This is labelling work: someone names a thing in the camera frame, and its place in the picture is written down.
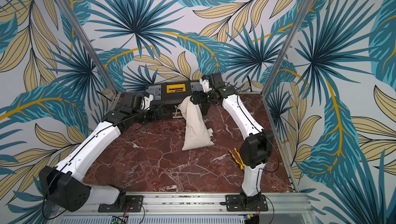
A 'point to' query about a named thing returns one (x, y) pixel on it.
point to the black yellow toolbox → (169, 95)
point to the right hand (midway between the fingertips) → (185, 103)
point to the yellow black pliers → (240, 162)
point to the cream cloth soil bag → (196, 136)
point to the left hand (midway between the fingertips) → (162, 116)
